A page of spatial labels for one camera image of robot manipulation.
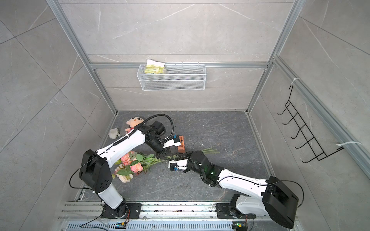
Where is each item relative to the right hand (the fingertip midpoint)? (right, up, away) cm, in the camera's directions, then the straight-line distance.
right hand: (179, 151), depth 77 cm
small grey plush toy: (-50, +8, +26) cm, 57 cm away
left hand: (-4, -3, +1) cm, 5 cm away
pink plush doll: (-36, +16, +25) cm, 46 cm away
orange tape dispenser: (0, -1, +15) cm, 15 cm away
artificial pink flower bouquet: (-23, -4, -8) cm, 25 cm away
